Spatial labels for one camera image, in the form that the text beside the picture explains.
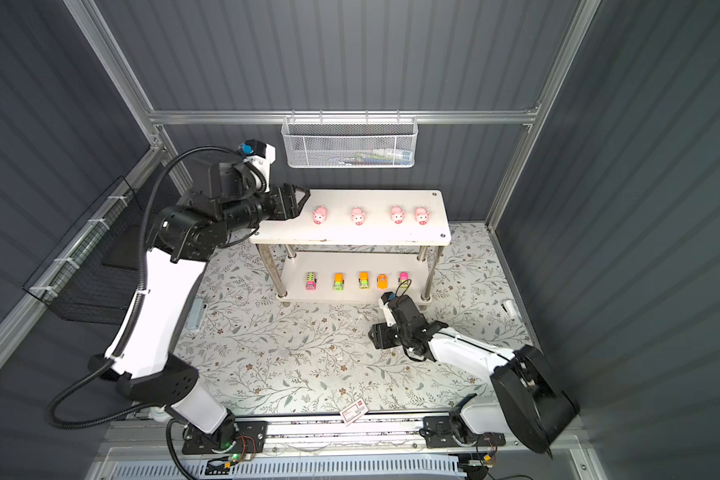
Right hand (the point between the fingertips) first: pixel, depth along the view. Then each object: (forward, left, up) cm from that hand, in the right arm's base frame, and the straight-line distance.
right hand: (381, 334), depth 88 cm
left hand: (+13, +17, +44) cm, 49 cm away
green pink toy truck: (+18, -8, +4) cm, 20 cm away
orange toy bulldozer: (+16, -1, +5) cm, 17 cm away
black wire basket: (+2, +68, +28) cm, 73 cm away
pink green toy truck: (+15, +22, +5) cm, 27 cm away
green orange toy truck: (+16, +13, +5) cm, 21 cm away
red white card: (-20, +8, -3) cm, 22 cm away
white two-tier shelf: (+38, +10, -3) cm, 39 cm away
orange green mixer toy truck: (+16, +5, +5) cm, 18 cm away
